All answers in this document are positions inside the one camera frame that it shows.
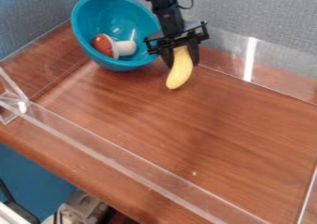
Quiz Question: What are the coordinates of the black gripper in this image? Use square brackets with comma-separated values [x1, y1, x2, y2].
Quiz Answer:
[143, 20, 208, 68]

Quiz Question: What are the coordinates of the yellow toy banana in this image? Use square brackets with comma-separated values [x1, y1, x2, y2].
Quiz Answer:
[166, 46, 192, 90]

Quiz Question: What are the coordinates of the blue bowl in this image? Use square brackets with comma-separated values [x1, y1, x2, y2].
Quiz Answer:
[71, 0, 159, 71]

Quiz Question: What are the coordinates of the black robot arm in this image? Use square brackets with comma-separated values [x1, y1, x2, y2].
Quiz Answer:
[143, 0, 208, 68]

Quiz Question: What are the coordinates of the red and white toy mushroom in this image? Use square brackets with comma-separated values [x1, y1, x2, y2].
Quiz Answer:
[92, 33, 136, 59]

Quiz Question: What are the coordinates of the clear acrylic table barrier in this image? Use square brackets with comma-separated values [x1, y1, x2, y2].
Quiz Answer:
[0, 24, 317, 224]

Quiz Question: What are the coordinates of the white power strip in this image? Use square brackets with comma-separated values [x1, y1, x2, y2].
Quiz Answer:
[41, 190, 108, 224]

